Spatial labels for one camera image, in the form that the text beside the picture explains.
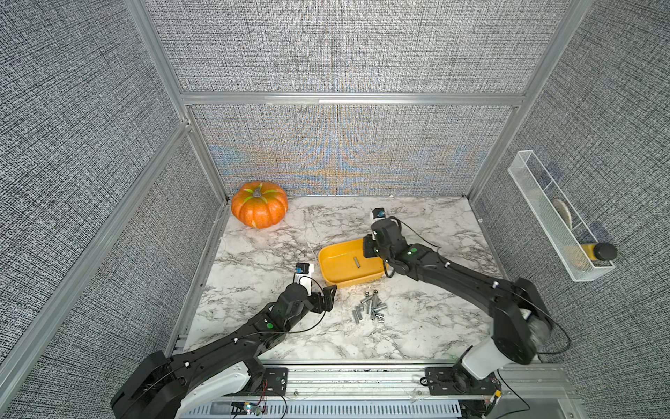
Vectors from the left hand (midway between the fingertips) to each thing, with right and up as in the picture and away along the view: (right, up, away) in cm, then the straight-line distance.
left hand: (329, 284), depth 81 cm
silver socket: (+10, +4, +17) cm, 20 cm away
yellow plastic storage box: (+6, +4, +17) cm, 18 cm away
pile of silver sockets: (+14, -8, +6) cm, 17 cm away
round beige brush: (+63, +22, -11) cm, 68 cm away
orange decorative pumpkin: (-28, +26, +21) cm, 44 cm away
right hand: (+12, +17, +4) cm, 21 cm away
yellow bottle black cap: (+65, +12, -19) cm, 69 cm away
